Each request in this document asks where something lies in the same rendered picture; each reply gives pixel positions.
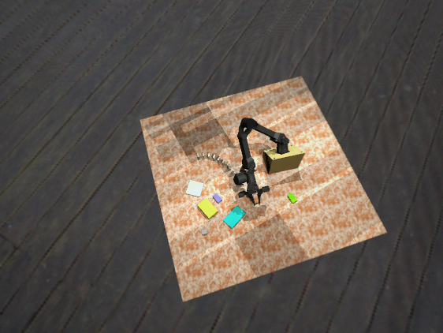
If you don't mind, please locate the cream flat square tile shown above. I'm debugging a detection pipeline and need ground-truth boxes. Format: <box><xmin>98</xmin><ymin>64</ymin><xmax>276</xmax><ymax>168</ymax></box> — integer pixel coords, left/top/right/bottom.
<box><xmin>186</xmin><ymin>180</ymin><xmax>204</xmax><ymax>197</ymax></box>

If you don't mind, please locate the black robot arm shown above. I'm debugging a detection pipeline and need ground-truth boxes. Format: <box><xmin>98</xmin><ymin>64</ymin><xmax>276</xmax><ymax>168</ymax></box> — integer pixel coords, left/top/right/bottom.
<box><xmin>233</xmin><ymin>118</ymin><xmax>290</xmax><ymax>195</ymax></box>

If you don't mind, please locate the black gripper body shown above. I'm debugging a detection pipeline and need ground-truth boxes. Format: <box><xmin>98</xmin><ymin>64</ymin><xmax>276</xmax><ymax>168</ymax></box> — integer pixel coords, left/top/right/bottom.
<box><xmin>238</xmin><ymin>180</ymin><xmax>270</xmax><ymax>198</ymax></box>

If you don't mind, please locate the small green block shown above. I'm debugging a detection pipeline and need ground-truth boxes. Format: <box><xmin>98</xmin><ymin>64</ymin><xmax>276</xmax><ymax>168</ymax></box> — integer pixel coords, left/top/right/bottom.
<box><xmin>287</xmin><ymin>193</ymin><xmax>297</xmax><ymax>203</ymax></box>

